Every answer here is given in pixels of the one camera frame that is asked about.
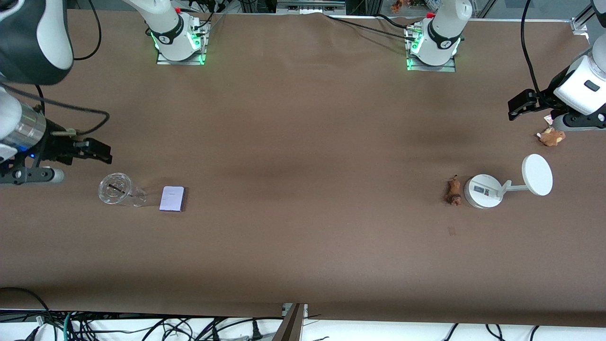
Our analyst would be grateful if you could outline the small brown plush toy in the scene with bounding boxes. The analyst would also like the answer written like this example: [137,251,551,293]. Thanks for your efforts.
[445,175,462,206]

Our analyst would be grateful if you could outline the clear plastic cup with lid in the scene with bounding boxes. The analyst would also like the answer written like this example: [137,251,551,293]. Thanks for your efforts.
[98,172,148,207]

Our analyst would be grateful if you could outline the white round desk lamp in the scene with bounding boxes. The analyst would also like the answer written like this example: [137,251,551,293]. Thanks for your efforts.
[463,154,553,210]

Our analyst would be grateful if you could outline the brown table support beam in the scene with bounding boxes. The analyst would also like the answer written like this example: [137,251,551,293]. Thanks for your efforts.
[272,303,304,341]

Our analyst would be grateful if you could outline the brown plush keychain toy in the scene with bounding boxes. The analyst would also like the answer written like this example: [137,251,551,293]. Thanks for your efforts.
[536,127,566,146]

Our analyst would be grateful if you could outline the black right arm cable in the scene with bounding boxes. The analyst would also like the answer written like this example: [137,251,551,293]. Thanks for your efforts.
[0,0,111,137]

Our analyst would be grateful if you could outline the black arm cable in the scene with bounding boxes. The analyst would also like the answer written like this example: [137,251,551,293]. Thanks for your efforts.
[0,0,111,137]
[520,0,541,96]

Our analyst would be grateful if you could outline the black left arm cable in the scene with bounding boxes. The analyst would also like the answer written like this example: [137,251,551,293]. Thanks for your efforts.
[520,0,541,96]

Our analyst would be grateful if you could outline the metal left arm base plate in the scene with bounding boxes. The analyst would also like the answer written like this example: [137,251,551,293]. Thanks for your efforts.
[406,27,456,72]

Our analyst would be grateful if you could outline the aluminium frame corner profile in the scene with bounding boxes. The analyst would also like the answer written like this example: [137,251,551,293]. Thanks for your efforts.
[570,0,606,34]

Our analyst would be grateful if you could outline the black looped floor cable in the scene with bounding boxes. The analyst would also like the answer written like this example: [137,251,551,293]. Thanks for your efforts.
[0,287,53,341]

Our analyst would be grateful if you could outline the teal floor cable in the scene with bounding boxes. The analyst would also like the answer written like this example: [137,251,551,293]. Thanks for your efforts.
[63,311,79,341]

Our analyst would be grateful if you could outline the black cable on table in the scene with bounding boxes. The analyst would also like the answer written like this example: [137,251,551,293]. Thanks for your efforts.
[326,14,418,39]

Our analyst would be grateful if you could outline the black power plug cable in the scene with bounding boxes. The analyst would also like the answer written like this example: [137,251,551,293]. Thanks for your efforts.
[208,316,264,341]

